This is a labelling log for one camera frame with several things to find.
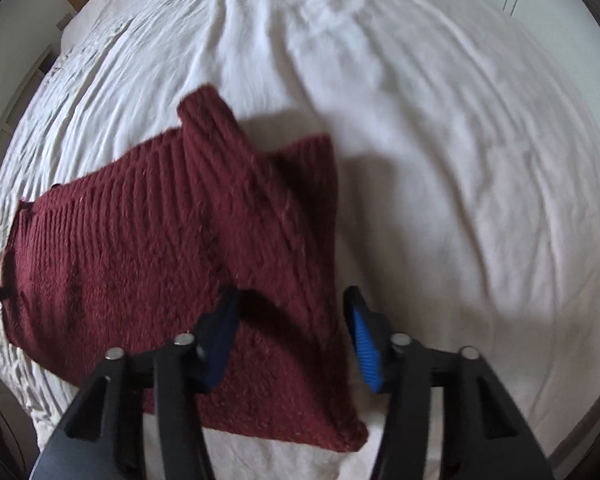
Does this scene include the dark red knit sweater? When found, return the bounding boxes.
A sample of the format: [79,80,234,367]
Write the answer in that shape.
[1,85,370,453]

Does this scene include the white bed sheet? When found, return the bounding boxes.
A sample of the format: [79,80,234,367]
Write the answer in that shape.
[0,0,600,480]

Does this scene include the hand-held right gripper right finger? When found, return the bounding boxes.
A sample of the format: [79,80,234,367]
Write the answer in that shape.
[342,286,556,480]

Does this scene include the white wardrobe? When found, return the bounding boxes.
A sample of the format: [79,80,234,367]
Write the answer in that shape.
[460,0,600,151]

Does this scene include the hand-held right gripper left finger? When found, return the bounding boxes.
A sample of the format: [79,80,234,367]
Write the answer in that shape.
[30,287,241,480]

